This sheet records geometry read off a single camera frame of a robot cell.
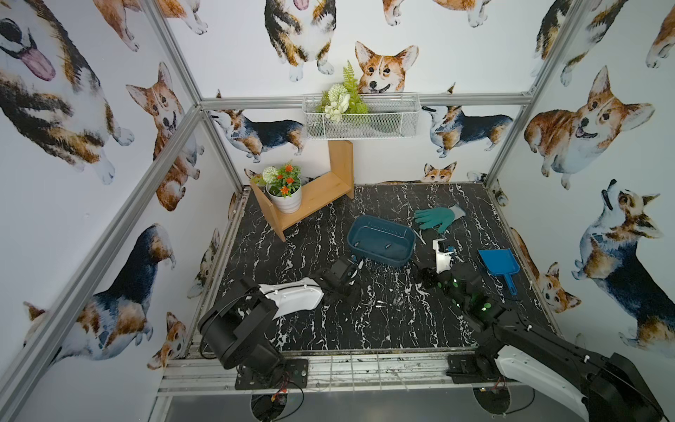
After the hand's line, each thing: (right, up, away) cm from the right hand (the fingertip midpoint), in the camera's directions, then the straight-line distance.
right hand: (426, 251), depth 82 cm
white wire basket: (-10, +45, +11) cm, 48 cm away
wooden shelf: (-39, +20, +32) cm, 54 cm away
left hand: (-22, -12, +9) cm, 26 cm away
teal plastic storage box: (-12, 0, +23) cm, 26 cm away
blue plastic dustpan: (+31, -6, +14) cm, 35 cm away
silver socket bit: (-10, -1, +19) cm, 21 cm away
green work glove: (+8, +9, +27) cm, 30 cm away
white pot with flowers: (-48, +21, +11) cm, 53 cm away
